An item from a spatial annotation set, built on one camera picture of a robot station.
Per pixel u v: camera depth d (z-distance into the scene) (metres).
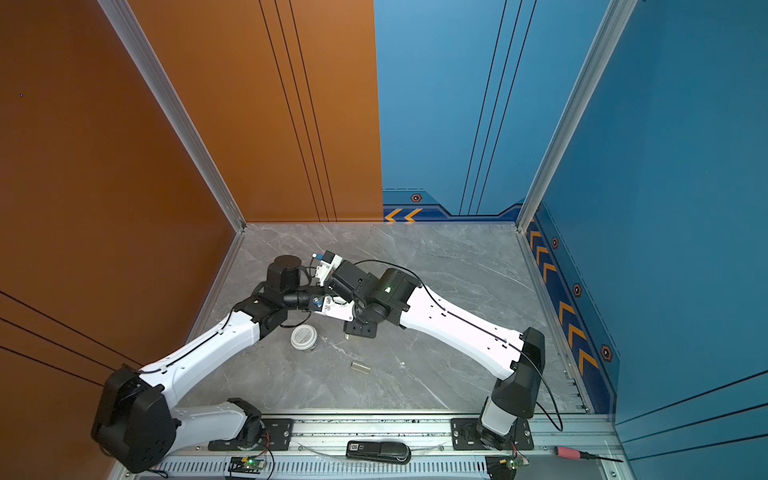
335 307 0.59
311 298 0.57
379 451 0.67
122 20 0.70
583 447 0.72
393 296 0.46
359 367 0.85
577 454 0.69
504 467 0.70
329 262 0.71
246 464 0.71
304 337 0.84
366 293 0.50
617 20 0.70
